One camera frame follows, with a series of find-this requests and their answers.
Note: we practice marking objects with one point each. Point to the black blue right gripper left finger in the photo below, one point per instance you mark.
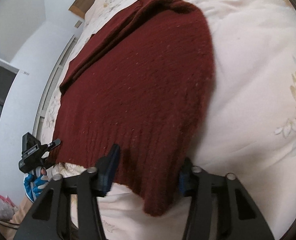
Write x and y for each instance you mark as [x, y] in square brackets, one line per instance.
[49, 217]

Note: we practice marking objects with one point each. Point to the left wall switch plate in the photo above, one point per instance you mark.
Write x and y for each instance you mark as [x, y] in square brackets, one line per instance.
[78, 24]

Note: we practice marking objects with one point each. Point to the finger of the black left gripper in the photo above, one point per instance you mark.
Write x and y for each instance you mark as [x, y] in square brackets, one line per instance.
[53, 145]

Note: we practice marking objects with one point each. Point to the dark red knit sweater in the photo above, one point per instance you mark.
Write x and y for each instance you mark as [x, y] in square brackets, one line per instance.
[143, 81]

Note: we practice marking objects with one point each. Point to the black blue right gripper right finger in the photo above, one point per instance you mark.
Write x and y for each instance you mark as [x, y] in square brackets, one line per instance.
[221, 208]

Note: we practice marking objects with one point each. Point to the blue white gloved hand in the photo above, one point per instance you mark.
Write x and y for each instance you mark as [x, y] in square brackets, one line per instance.
[35, 185]

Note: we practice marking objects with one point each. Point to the white low radiator cabinet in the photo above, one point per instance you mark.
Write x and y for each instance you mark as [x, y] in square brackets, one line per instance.
[50, 86]

